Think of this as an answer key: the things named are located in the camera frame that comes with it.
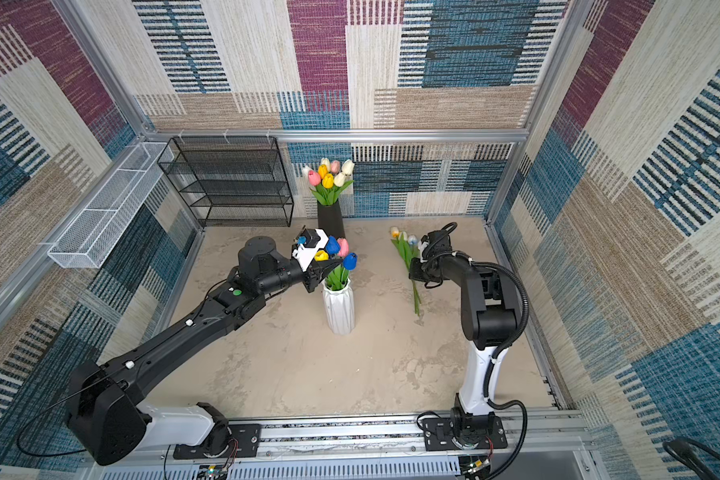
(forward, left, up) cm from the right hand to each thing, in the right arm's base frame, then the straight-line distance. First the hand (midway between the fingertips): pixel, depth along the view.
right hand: (414, 274), depth 101 cm
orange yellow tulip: (+18, +28, +30) cm, 45 cm away
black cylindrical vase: (+16, +28, +10) cm, 34 cm away
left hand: (-12, +23, +29) cm, 38 cm away
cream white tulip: (+18, +20, +30) cm, 41 cm away
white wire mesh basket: (-9, +81, +32) cm, 87 cm away
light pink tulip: (+22, +24, +28) cm, 43 cm away
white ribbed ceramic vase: (-20, +23, +15) cm, 34 cm away
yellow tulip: (+15, +26, +28) cm, 41 cm away
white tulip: (+22, +27, +30) cm, 46 cm away
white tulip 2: (+15, +23, +28) cm, 39 cm away
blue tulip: (-14, +24, +32) cm, 42 cm away
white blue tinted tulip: (+15, -1, +1) cm, 15 cm away
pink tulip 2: (+15, +30, +29) cm, 45 cm away
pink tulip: (-11, +21, +28) cm, 37 cm away
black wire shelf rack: (+33, +64, +15) cm, 74 cm away
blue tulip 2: (-15, +20, +28) cm, 38 cm away
